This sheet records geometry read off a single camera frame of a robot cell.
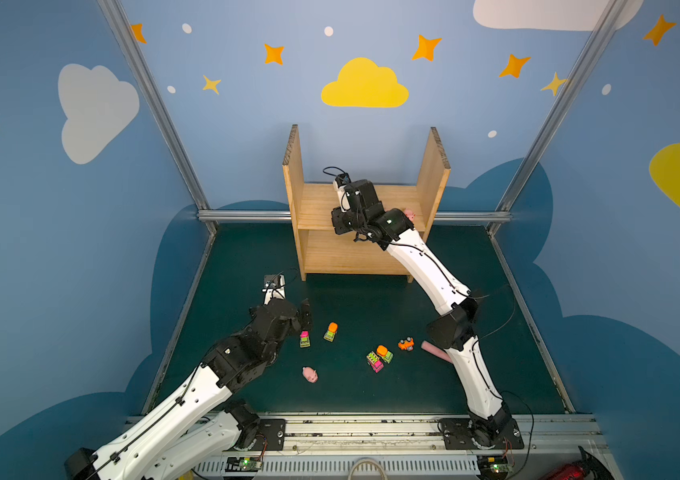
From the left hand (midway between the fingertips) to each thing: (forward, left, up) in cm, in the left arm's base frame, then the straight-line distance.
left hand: (297, 303), depth 74 cm
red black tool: (-32, -69, -19) cm, 79 cm away
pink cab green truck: (-1, 0, -20) cm, 20 cm away
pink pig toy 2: (-11, -3, -20) cm, 23 cm away
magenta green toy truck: (-7, -21, -19) cm, 29 cm away
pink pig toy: (+25, -30, +8) cm, 40 cm away
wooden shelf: (+33, -35, +6) cm, 48 cm away
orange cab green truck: (+2, -9, -20) cm, 22 cm away
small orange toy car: (-2, -31, -20) cm, 37 cm away
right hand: (+26, -10, +9) cm, 29 cm away
